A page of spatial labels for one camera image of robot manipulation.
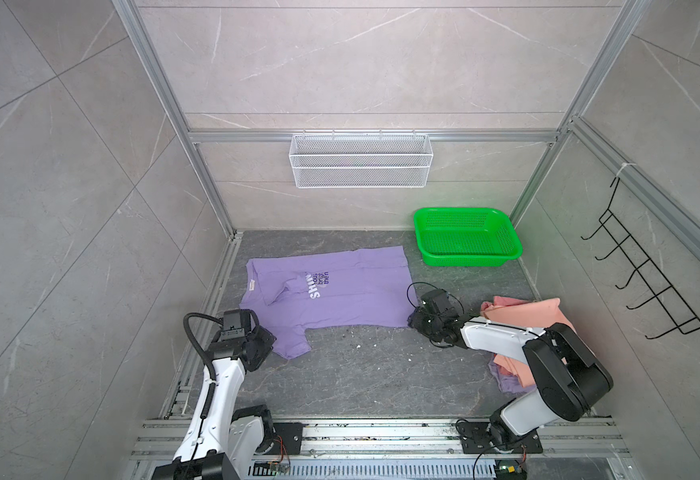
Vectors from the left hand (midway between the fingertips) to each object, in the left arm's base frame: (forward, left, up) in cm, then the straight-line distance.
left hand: (269, 334), depth 84 cm
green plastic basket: (+42, -71, -7) cm, 83 cm away
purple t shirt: (+20, -24, -9) cm, 33 cm away
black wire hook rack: (-12, -90, +27) cm, 95 cm away
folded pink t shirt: (+2, -78, +3) cm, 78 cm away
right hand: (+7, -43, -6) cm, 44 cm away
